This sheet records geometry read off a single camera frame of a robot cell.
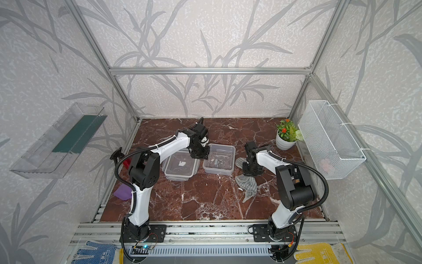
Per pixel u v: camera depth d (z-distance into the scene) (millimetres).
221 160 990
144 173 538
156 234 723
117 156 829
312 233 751
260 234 725
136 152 517
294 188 469
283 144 980
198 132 783
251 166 788
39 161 607
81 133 649
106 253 681
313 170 451
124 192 864
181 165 964
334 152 611
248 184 871
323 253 691
